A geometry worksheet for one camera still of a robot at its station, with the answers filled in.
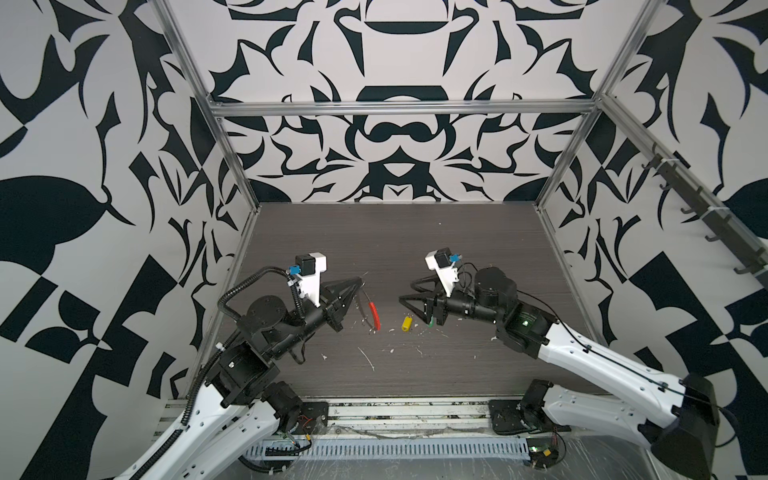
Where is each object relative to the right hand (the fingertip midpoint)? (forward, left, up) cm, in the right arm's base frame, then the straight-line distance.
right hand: (407, 294), depth 65 cm
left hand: (0, +9, +8) cm, 12 cm away
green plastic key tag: (-6, -5, -1) cm, 8 cm away
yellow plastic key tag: (+5, -1, -27) cm, 28 cm away
